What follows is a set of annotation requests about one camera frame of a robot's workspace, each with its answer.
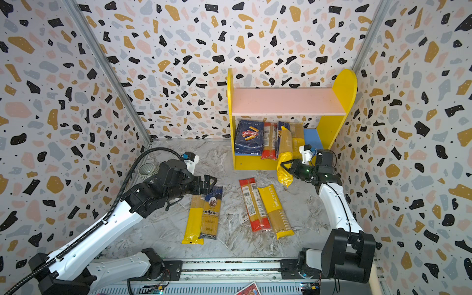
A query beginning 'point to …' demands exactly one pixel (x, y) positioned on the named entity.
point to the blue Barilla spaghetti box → (280, 123)
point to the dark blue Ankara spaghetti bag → (211, 207)
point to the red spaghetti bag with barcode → (256, 216)
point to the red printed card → (251, 289)
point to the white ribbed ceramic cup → (147, 170)
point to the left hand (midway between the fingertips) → (208, 176)
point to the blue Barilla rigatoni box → (249, 137)
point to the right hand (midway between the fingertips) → (281, 161)
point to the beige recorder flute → (373, 282)
